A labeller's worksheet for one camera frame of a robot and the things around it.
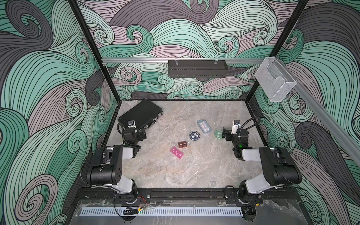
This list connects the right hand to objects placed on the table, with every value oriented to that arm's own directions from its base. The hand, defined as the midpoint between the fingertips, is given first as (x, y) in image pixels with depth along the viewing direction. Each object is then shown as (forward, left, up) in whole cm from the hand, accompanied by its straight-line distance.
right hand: (230, 128), depth 94 cm
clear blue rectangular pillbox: (+5, +16, -6) cm, 18 cm away
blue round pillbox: (-2, +24, -6) cm, 25 cm away
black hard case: (+14, +62, -1) cm, 63 cm away
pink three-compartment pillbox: (-15, +37, -5) cm, 40 cm away
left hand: (0, +65, 0) cm, 65 cm away
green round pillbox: (-1, +7, -6) cm, 10 cm away
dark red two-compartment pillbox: (-9, +33, -6) cm, 35 cm away
